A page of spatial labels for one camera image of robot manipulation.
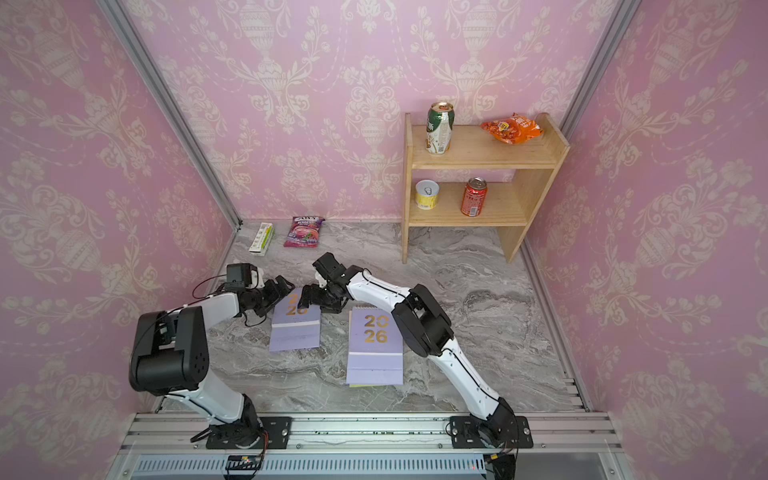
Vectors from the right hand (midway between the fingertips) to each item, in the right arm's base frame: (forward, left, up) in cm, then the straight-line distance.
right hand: (307, 308), depth 92 cm
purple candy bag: (+33, +6, 0) cm, 33 cm away
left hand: (+6, +7, -1) cm, 10 cm away
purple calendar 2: (-15, -21, +1) cm, 26 cm away
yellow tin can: (+26, -39, +23) cm, 52 cm away
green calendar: (-22, -21, -4) cm, 31 cm away
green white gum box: (+29, +20, +1) cm, 35 cm away
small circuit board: (-38, +12, -7) cm, 40 cm away
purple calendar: (-4, +5, -4) cm, 7 cm away
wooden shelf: (+23, -65, +17) cm, 71 cm away
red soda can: (+19, -52, +25) cm, 61 cm away
